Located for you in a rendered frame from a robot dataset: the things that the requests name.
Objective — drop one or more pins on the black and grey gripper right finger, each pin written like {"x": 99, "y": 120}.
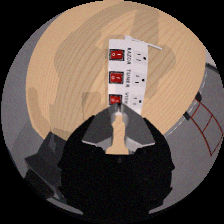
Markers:
{"x": 141, "y": 133}

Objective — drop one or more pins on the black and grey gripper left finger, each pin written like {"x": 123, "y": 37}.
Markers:
{"x": 96, "y": 131}

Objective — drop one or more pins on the white power strip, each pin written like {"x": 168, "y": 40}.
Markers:
{"x": 127, "y": 71}

